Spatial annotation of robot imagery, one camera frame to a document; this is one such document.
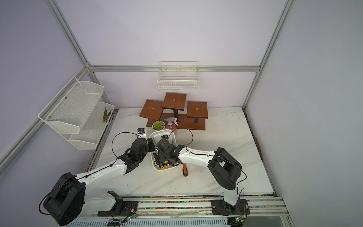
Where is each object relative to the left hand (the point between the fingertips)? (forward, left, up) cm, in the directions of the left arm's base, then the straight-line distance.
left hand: (151, 140), depth 87 cm
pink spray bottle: (+13, -13, 0) cm, 18 cm away
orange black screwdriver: (-15, -21, -10) cm, 28 cm away
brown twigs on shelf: (+19, +35, +2) cm, 40 cm away
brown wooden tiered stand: (+18, -25, +4) cm, 31 cm away
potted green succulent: (+14, -2, -2) cm, 14 cm away
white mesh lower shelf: (+9, +42, 0) cm, 43 cm away
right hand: (-7, -9, -7) cm, 13 cm away
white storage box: (-2, -13, +8) cm, 15 cm away
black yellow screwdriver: (-10, -3, -6) cm, 12 cm away
